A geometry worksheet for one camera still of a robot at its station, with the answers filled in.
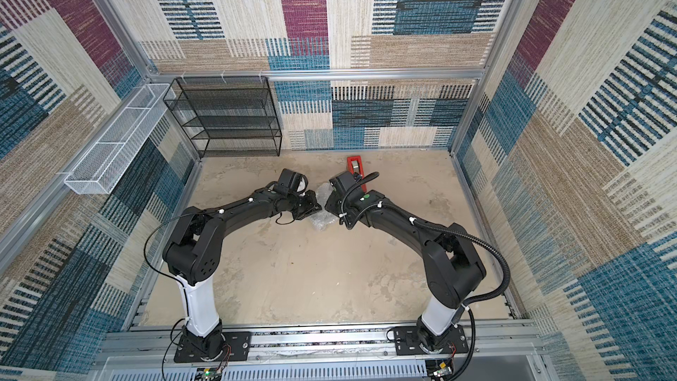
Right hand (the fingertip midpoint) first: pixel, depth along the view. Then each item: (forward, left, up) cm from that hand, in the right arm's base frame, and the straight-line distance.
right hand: (334, 208), depth 89 cm
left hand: (+4, +3, -5) cm, 7 cm away
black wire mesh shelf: (+41, +40, +8) cm, 57 cm away
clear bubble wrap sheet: (-2, +4, -5) cm, 6 cm away
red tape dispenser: (+23, -10, -5) cm, 25 cm away
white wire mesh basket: (0, +60, +23) cm, 65 cm away
